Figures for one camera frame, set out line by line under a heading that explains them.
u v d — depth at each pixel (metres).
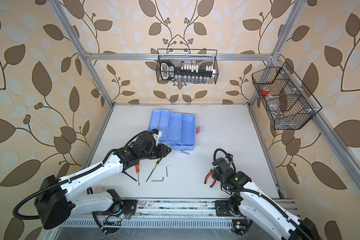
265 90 0.88
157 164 0.89
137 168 0.87
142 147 0.61
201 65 0.95
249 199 0.52
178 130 0.95
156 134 0.73
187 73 0.84
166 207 0.76
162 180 0.84
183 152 0.94
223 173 0.62
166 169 0.87
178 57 0.90
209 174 0.84
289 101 0.73
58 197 0.40
